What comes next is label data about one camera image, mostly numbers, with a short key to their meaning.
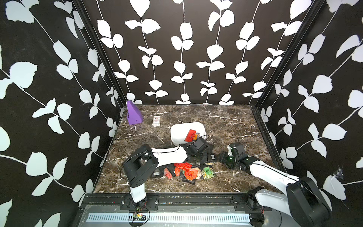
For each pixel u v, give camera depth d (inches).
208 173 33.0
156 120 42.4
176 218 27.6
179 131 39.7
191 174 33.0
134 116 40.4
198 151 26.5
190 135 39.3
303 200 32.5
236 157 27.1
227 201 29.9
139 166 18.8
